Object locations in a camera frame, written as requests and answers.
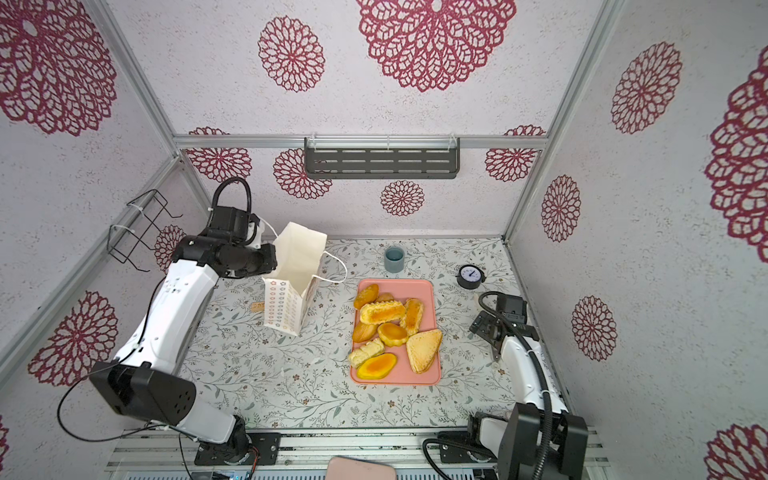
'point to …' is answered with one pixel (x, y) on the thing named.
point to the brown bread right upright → (412, 317)
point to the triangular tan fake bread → (422, 348)
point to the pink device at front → (342, 468)
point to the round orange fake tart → (391, 334)
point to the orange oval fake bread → (376, 366)
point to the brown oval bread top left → (366, 295)
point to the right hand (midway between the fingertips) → (495, 328)
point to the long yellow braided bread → (381, 312)
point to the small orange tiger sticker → (257, 306)
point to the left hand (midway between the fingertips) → (276, 270)
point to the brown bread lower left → (363, 331)
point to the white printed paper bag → (290, 295)
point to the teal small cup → (394, 259)
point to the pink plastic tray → (420, 289)
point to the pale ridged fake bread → (370, 349)
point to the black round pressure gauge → (470, 277)
